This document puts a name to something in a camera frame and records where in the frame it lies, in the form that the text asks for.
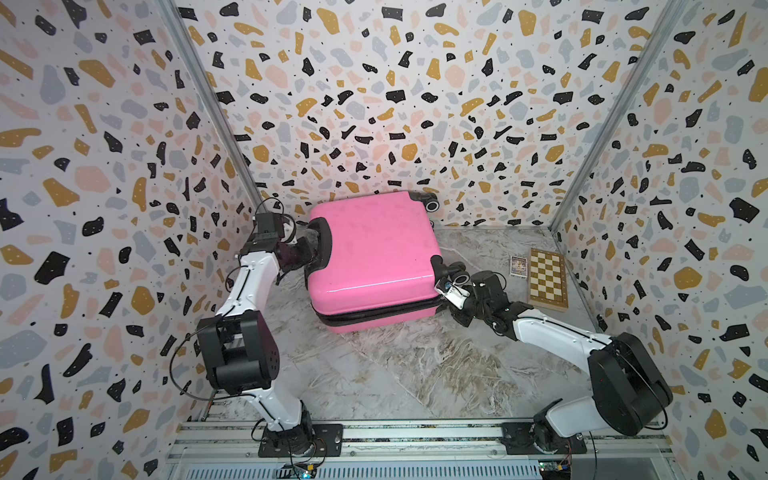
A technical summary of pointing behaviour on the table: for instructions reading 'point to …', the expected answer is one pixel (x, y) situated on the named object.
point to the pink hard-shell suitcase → (374, 267)
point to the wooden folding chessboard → (548, 280)
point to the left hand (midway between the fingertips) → (316, 250)
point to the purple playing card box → (518, 266)
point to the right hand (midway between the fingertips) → (449, 299)
